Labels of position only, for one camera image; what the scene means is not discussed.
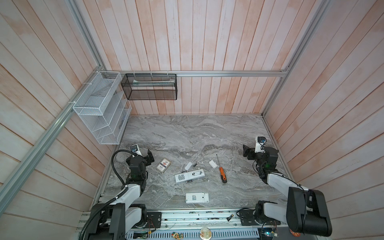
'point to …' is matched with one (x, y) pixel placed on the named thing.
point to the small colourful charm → (177, 236)
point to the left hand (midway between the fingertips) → (142, 153)
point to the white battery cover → (188, 166)
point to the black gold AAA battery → (229, 218)
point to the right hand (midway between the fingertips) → (251, 144)
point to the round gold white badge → (205, 233)
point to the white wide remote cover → (213, 164)
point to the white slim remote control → (189, 175)
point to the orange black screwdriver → (223, 176)
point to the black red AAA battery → (187, 181)
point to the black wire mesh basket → (150, 86)
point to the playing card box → (163, 165)
